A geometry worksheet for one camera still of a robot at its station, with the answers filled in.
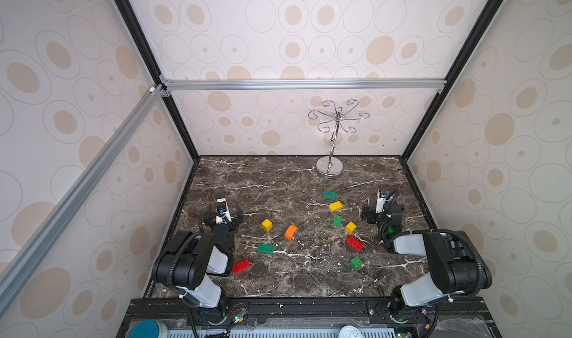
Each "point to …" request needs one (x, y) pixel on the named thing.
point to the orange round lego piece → (290, 231)
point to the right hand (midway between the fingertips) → (385, 205)
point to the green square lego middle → (337, 221)
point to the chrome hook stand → (331, 166)
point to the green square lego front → (356, 263)
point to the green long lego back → (331, 195)
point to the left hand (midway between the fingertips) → (230, 200)
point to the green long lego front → (266, 249)
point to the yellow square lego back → (336, 206)
